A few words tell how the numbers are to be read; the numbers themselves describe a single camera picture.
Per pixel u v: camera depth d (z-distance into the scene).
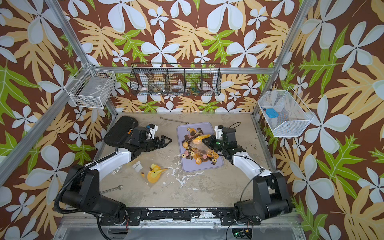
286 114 0.84
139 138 0.69
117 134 0.99
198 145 0.86
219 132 0.80
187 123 1.14
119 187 0.84
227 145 0.68
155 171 0.83
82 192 0.44
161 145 0.77
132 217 0.73
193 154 0.95
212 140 0.77
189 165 0.91
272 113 0.86
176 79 0.97
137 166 0.82
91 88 0.86
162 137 0.79
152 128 0.81
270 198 0.42
